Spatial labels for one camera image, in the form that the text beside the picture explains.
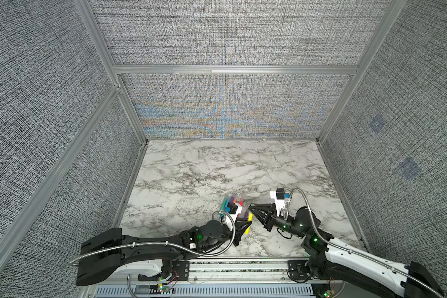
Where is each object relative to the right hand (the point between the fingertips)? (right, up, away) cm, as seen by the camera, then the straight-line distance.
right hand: (250, 205), depth 68 cm
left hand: (+1, -6, +2) cm, 6 cm away
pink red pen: (-1, -4, +24) cm, 25 cm away
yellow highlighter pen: (0, -4, +1) cm, 4 cm away
